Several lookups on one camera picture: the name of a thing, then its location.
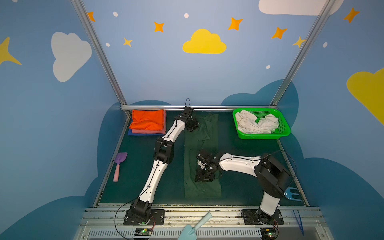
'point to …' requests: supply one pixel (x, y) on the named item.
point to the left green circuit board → (143, 231)
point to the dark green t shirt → (205, 137)
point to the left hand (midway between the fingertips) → (201, 124)
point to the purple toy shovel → (119, 157)
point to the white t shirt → (246, 123)
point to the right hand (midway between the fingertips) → (198, 180)
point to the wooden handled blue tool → (289, 195)
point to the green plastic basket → (282, 129)
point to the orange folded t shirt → (147, 120)
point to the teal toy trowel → (189, 233)
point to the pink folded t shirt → (163, 131)
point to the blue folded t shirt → (130, 133)
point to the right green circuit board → (268, 232)
